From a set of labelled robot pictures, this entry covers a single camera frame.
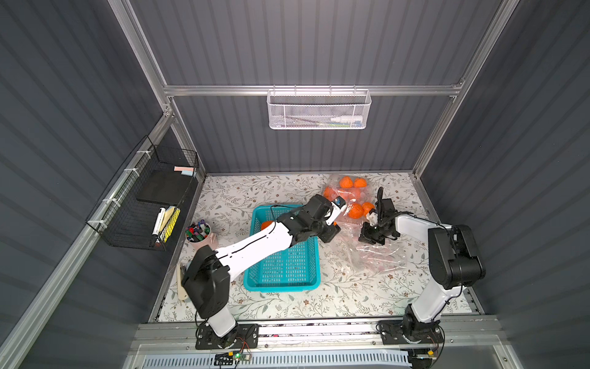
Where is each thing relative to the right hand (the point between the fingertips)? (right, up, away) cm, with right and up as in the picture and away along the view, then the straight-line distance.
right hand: (363, 238), depth 95 cm
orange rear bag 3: (+3, +13, +4) cm, 14 cm away
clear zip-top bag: (+1, -7, -4) cm, 8 cm away
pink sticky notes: (-70, +28, -12) cm, 76 cm away
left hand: (-15, +8, -16) cm, 23 cm away
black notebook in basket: (-71, +21, -20) cm, 77 cm away
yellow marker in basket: (-66, +9, -26) cm, 71 cm away
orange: (-4, +24, +14) cm, 28 cm away
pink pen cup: (-64, +3, -12) cm, 65 cm away
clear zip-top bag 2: (+1, +19, +10) cm, 22 cm away
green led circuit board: (-50, -34, -23) cm, 65 cm away
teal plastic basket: (-28, -11, -7) cm, 31 cm away
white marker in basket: (-70, +9, -27) cm, 75 cm away
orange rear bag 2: (-2, +11, +4) cm, 12 cm away
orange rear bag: (+3, +24, +16) cm, 29 cm away
